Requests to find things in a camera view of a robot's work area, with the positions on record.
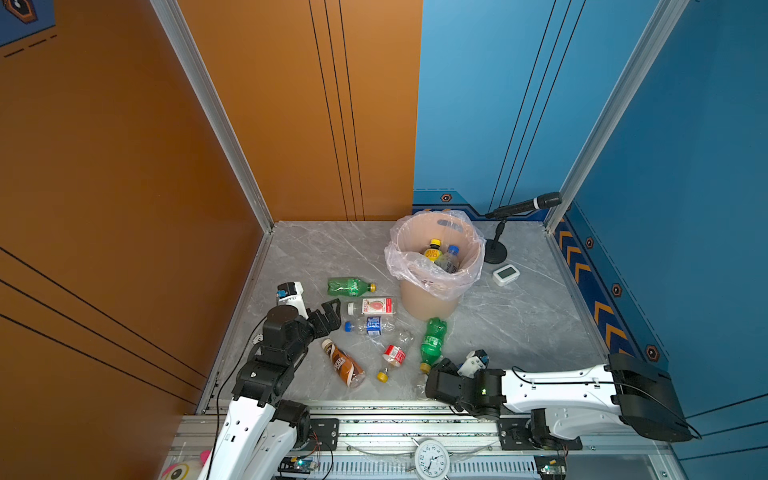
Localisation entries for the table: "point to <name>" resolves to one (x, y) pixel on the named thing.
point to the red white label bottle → (372, 306)
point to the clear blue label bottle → (371, 326)
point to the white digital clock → (505, 275)
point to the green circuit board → (304, 464)
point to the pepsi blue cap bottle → (450, 260)
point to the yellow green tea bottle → (434, 253)
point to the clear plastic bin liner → (410, 235)
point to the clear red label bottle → (395, 355)
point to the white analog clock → (432, 459)
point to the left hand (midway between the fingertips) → (327, 303)
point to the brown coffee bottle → (345, 366)
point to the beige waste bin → (417, 306)
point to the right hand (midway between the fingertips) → (429, 383)
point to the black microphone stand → (495, 251)
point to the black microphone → (546, 200)
